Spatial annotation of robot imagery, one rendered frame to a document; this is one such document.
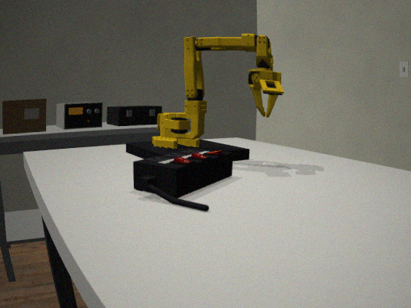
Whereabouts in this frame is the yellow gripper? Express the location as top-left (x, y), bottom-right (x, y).
top-left (248, 68), bottom-right (284, 118)

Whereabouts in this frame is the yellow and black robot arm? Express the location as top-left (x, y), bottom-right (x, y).
top-left (152, 34), bottom-right (273, 149)

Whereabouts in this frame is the black power strip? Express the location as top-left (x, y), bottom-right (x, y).
top-left (133, 148), bottom-right (233, 211)

